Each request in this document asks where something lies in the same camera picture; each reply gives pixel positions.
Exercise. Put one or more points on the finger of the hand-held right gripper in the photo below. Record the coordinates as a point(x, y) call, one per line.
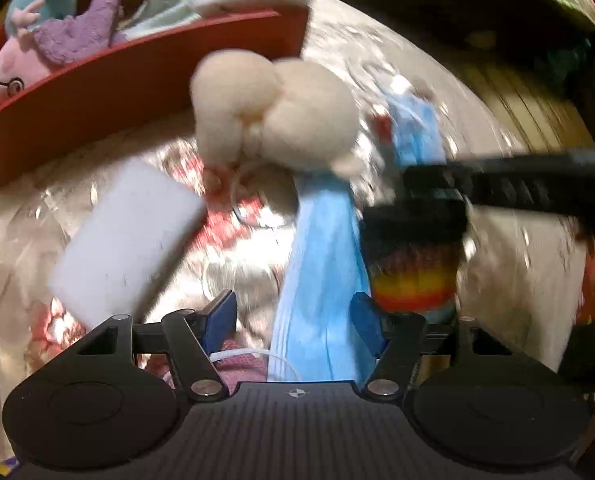
point(527, 185)
point(417, 225)

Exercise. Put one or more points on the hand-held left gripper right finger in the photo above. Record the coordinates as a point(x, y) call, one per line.
point(367, 325)

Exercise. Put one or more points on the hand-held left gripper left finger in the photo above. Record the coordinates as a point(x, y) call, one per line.
point(220, 320)

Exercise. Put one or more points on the rainbow striped sock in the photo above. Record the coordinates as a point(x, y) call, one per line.
point(412, 280)

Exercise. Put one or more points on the blue face mask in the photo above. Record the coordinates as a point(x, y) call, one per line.
point(322, 285)
point(417, 130)

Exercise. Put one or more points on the beige plush toy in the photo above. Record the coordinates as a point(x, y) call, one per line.
point(297, 115)

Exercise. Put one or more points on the red cardboard box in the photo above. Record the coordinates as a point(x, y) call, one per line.
point(102, 90)

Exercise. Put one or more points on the mint green cloth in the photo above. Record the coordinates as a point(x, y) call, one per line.
point(162, 5)

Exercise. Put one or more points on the pink teal purple plush toy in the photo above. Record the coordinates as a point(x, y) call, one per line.
point(62, 35)

